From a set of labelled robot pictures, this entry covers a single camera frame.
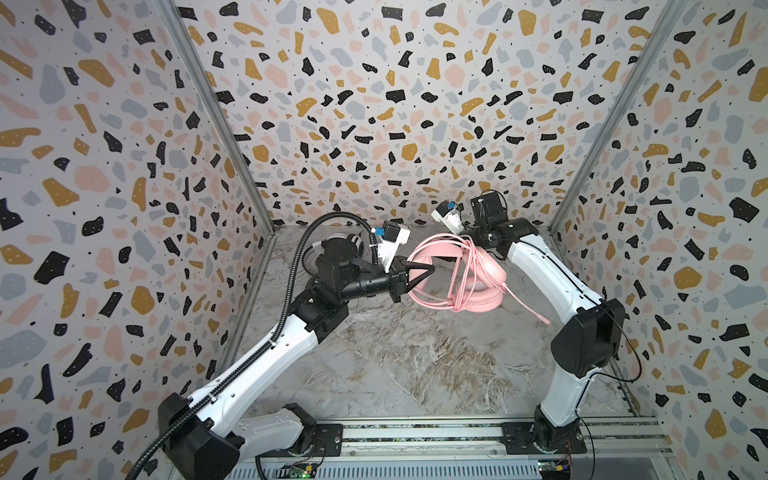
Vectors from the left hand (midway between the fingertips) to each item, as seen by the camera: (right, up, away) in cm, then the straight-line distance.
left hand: (434, 267), depth 58 cm
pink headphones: (+2, -5, +7) cm, 9 cm away
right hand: (+1, +6, +21) cm, 22 cm away
